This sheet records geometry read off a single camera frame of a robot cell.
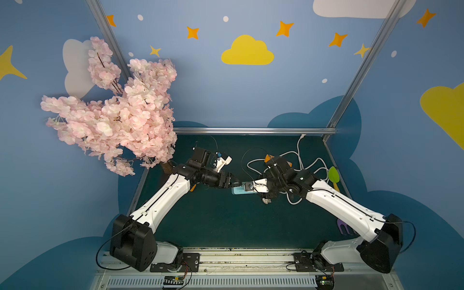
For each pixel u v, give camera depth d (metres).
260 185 0.65
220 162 0.72
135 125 0.50
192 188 0.58
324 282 0.73
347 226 0.47
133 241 0.40
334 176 1.04
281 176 0.57
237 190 0.72
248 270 0.74
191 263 0.74
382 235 0.40
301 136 1.23
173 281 0.73
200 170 0.62
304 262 0.74
